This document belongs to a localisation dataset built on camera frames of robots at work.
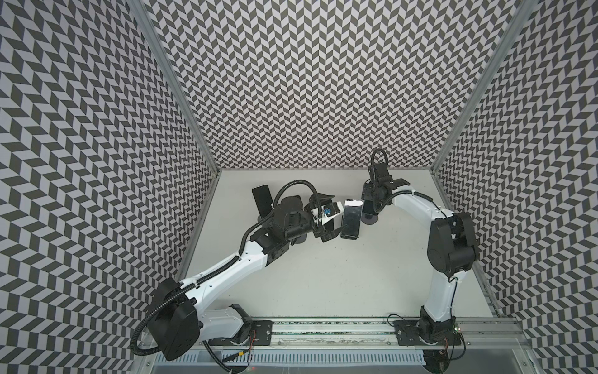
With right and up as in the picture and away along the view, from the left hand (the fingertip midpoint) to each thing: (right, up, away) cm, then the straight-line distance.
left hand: (337, 209), depth 71 cm
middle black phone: (-3, -6, -6) cm, 9 cm away
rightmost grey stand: (+18, -7, +30) cm, 36 cm away
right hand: (+18, +3, +25) cm, 31 cm away
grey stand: (-12, -13, +20) cm, 27 cm away
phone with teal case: (+7, -5, +18) cm, 20 cm away
